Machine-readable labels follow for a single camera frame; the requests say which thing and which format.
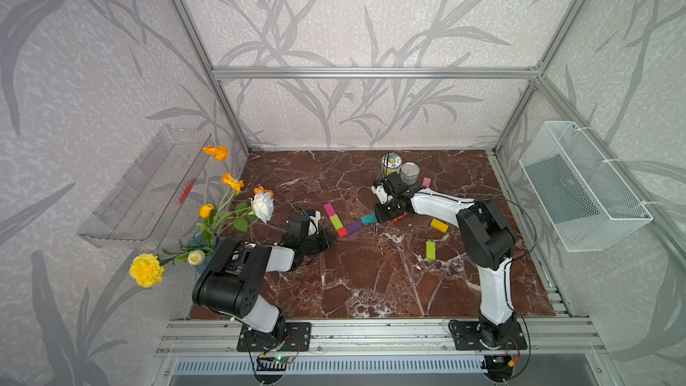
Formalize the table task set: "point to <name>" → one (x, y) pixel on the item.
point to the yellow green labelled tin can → (393, 165)
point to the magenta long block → (330, 210)
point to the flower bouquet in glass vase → (147, 270)
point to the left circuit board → (282, 359)
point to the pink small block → (427, 182)
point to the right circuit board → (498, 366)
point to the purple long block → (354, 227)
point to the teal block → (368, 219)
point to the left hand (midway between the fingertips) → (337, 237)
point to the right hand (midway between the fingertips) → (375, 213)
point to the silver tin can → (409, 172)
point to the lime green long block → (337, 222)
